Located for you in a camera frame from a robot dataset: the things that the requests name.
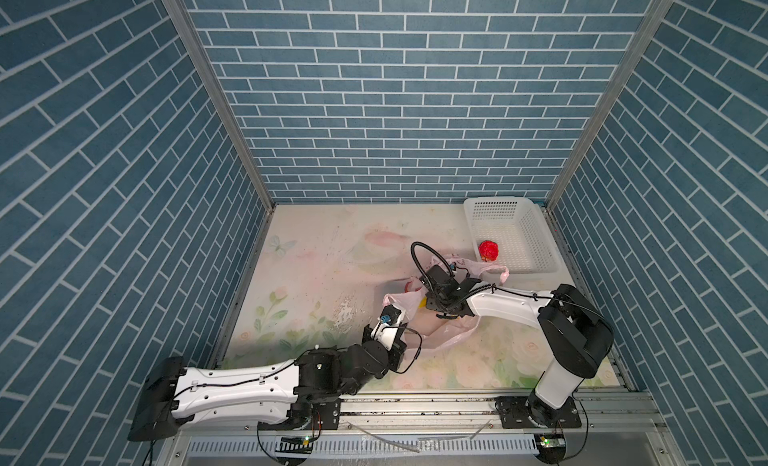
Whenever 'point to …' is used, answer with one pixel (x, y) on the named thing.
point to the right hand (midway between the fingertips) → (434, 301)
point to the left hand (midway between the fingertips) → (414, 332)
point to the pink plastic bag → (422, 326)
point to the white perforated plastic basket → (517, 228)
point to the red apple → (488, 250)
